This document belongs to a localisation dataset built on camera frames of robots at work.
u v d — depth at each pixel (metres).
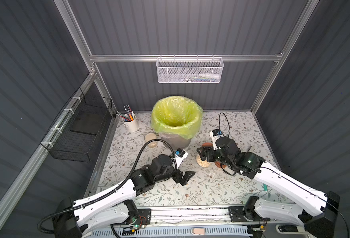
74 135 0.73
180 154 0.61
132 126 1.05
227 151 0.54
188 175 0.62
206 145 0.71
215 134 0.64
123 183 0.50
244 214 0.67
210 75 0.94
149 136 1.02
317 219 0.40
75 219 0.40
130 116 1.05
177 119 0.99
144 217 0.72
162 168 0.53
